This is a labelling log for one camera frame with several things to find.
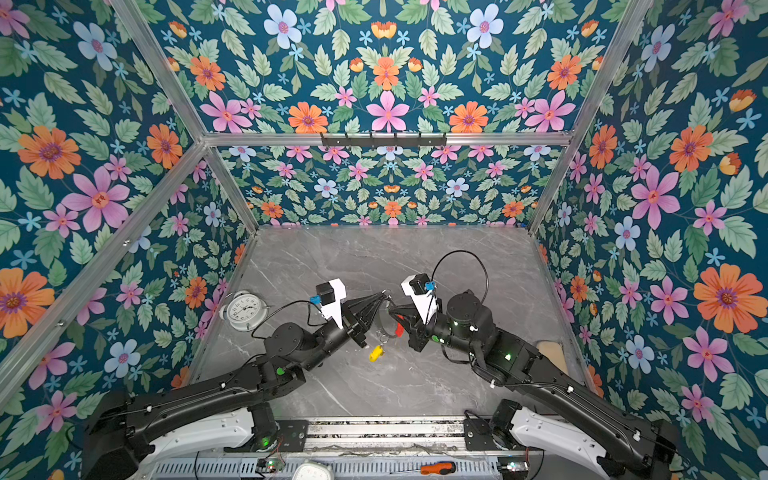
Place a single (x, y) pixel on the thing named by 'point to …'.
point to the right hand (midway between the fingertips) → (392, 309)
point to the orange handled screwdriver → (440, 467)
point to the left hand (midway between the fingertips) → (384, 292)
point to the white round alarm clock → (244, 311)
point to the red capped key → (400, 330)
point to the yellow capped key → (376, 354)
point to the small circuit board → (269, 465)
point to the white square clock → (313, 471)
